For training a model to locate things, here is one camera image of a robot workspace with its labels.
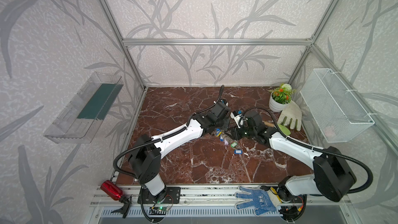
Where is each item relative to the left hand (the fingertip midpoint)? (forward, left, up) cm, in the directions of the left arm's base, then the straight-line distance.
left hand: (229, 116), depth 82 cm
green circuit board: (-40, +34, -19) cm, 56 cm away
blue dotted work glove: (-37, -16, -15) cm, 43 cm away
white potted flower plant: (+16, -33, -2) cm, 37 cm away
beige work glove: (+16, -48, -18) cm, 54 cm away
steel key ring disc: (-10, +1, -3) cm, 10 cm away
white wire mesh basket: (-10, -43, +17) cm, 47 cm away
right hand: (-3, 0, -6) cm, 6 cm away
